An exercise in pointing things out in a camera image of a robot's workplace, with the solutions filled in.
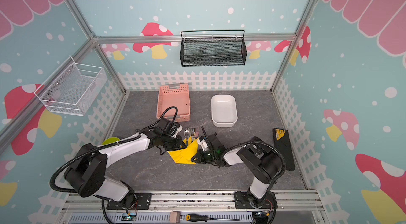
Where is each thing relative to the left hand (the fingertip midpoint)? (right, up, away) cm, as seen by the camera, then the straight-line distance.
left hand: (185, 149), depth 85 cm
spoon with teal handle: (0, +7, +12) cm, 14 cm away
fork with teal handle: (+3, +7, +12) cm, 14 cm away
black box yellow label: (+56, +3, +8) cm, 57 cm away
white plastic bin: (+23, +20, +25) cm, 40 cm away
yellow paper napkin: (0, -4, +1) cm, 4 cm away
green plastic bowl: (-46, +3, +9) cm, 47 cm away
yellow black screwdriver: (+7, -26, -15) cm, 31 cm away
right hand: (+3, -6, 0) cm, 6 cm away
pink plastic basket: (-13, +32, +31) cm, 46 cm away
